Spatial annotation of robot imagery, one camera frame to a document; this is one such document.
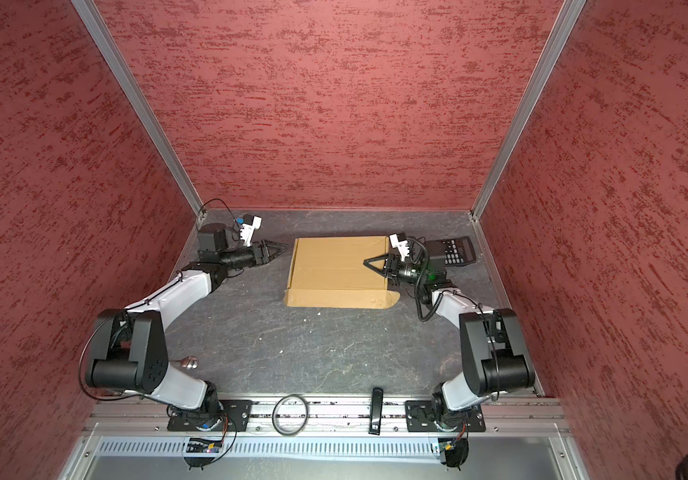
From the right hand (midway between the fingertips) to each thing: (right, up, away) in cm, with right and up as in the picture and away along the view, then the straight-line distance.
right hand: (364, 270), depth 82 cm
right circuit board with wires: (+22, -42, -12) cm, 49 cm away
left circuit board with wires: (-42, -43, -9) cm, 60 cm away
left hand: (-23, +5, +3) cm, 24 cm away
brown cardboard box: (-10, 0, 0) cm, 10 cm away
